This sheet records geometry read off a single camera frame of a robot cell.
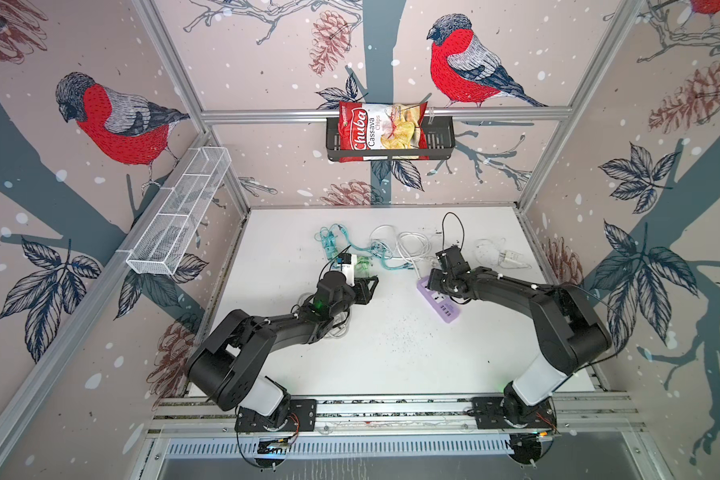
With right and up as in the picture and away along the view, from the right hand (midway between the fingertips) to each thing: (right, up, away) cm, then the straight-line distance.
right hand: (432, 288), depth 95 cm
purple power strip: (+3, -5, -5) cm, 8 cm away
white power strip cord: (-5, +13, +12) cm, 18 cm away
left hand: (-19, +4, -10) cm, 22 cm away
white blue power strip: (-34, +14, +2) cm, 37 cm away
